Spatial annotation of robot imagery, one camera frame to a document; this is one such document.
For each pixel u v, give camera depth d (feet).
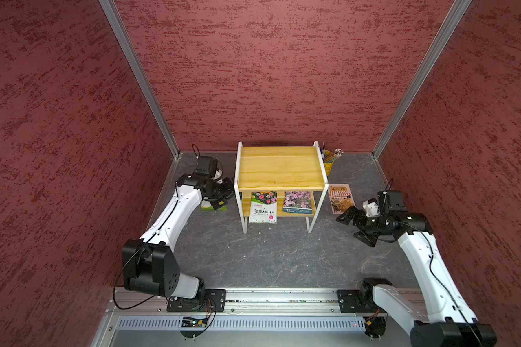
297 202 2.67
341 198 3.38
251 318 2.33
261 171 2.30
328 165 3.39
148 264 1.35
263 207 2.65
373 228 2.07
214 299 2.44
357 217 2.21
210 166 2.16
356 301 2.41
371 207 2.34
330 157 3.32
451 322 1.23
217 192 2.33
